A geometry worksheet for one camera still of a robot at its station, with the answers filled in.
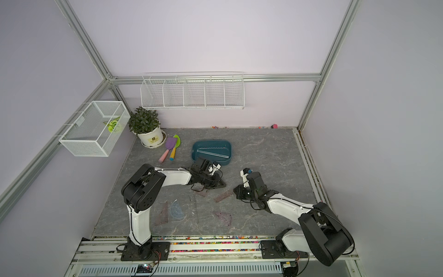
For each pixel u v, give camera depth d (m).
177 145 1.12
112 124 0.81
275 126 1.24
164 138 1.15
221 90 1.01
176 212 0.85
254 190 0.69
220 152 1.08
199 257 0.73
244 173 0.82
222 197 0.89
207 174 0.86
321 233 0.43
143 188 0.52
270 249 0.74
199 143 1.06
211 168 0.85
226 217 0.83
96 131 0.83
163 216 0.84
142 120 0.98
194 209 0.85
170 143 1.12
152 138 1.05
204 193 0.91
